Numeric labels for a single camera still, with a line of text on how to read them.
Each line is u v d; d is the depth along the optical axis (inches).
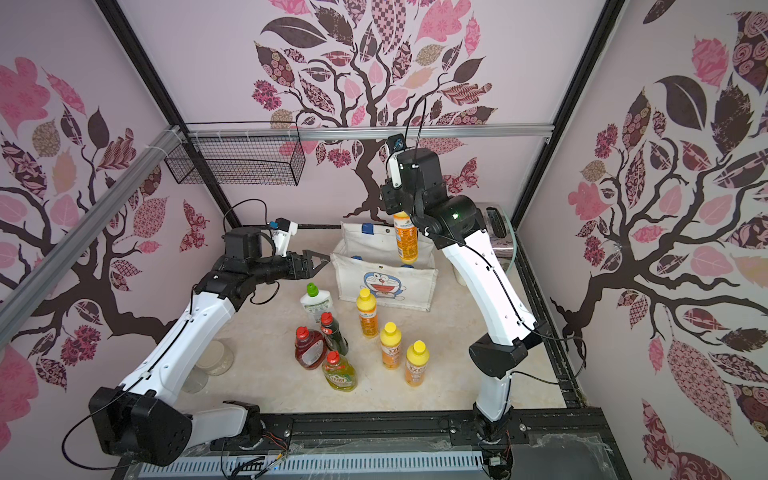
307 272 25.9
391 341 27.4
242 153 37.3
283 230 26.4
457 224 17.0
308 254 25.9
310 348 29.9
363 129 37.3
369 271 32.9
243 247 22.4
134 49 28.6
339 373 28.5
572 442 28.5
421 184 17.5
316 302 32.5
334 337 30.5
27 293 20.0
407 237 27.5
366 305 29.8
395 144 20.7
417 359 26.2
